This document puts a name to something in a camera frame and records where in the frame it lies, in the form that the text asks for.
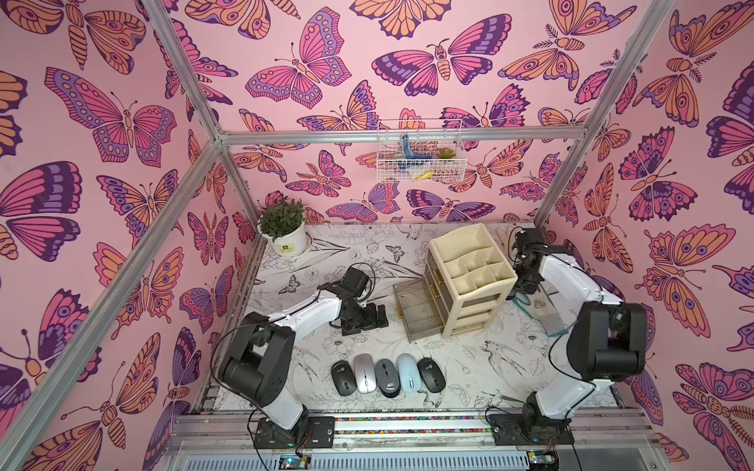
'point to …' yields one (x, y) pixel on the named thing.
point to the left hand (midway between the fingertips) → (380, 324)
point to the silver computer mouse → (365, 373)
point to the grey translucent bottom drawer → (424, 302)
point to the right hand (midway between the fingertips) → (506, 283)
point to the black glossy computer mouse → (431, 375)
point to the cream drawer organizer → (469, 273)
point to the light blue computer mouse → (409, 374)
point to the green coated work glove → (541, 309)
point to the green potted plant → (281, 217)
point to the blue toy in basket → (406, 152)
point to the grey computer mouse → (388, 378)
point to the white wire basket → (421, 151)
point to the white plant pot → (292, 244)
